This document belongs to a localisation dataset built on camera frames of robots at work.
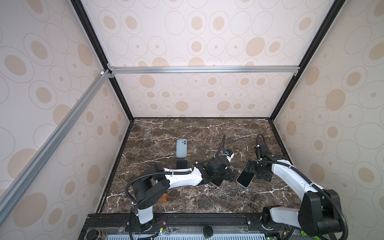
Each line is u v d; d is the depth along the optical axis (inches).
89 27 28.7
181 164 36.8
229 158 29.0
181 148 40.7
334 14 27.5
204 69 35.5
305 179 18.8
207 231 24.7
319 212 16.0
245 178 32.9
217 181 34.0
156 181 19.7
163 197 31.1
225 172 28.7
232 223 29.5
